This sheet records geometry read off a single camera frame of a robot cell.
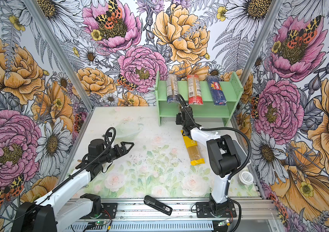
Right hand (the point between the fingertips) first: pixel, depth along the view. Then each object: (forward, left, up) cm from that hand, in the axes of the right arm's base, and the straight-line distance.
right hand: (181, 116), depth 98 cm
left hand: (-23, +31, -1) cm, 39 cm away
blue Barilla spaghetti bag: (-1, -21, +17) cm, 27 cm away
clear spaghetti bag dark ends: (+7, +6, +17) cm, 20 cm away
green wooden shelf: (+10, -33, +13) cm, 37 cm away
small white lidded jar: (-39, -32, -8) cm, 51 cm away
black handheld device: (-50, +15, -9) cm, 53 cm away
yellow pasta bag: (-19, -6, -11) cm, 23 cm away
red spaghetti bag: (+7, -8, +17) cm, 20 cm away
